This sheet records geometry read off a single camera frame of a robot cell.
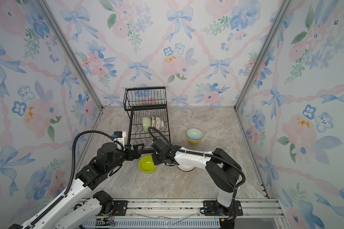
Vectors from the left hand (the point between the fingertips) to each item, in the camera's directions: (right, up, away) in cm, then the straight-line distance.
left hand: (138, 144), depth 74 cm
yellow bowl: (+32, -2, +23) cm, 40 cm away
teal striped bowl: (+33, +3, +25) cm, 41 cm away
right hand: (+7, -10, +12) cm, 17 cm away
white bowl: (0, +11, +21) cm, 24 cm away
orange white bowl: (+25, -15, +8) cm, 30 cm away
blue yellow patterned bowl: (+5, +12, +22) cm, 26 cm away
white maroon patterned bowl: (+8, +10, +24) cm, 27 cm away
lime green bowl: (+2, -14, +12) cm, 18 cm away
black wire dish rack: (+2, +21, +13) cm, 25 cm away
